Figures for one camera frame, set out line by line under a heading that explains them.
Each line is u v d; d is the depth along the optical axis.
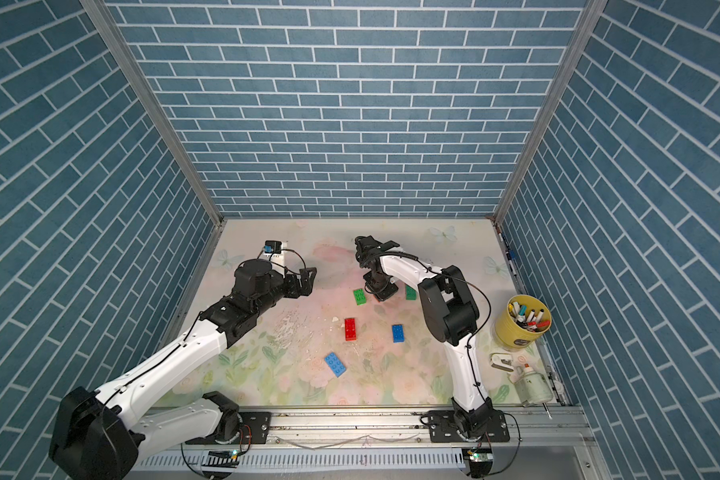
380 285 0.85
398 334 0.89
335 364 0.83
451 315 0.55
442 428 0.73
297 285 0.71
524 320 0.83
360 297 0.97
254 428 0.73
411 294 0.96
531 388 0.75
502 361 0.84
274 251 0.68
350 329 0.90
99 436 0.38
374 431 0.74
